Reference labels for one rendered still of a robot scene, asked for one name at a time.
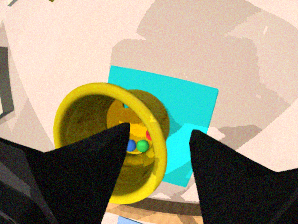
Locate cream flat rectangular block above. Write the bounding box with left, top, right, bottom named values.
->
left=0, top=47, right=15, bottom=119

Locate green marble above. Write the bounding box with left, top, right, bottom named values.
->
left=137, top=139, right=149, bottom=153

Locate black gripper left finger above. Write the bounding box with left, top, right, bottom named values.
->
left=0, top=123, right=130, bottom=224

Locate olive-yellow cup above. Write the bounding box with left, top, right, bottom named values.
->
left=53, top=83, right=170, bottom=204

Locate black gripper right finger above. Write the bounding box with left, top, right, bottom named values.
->
left=189, top=129, right=298, bottom=224

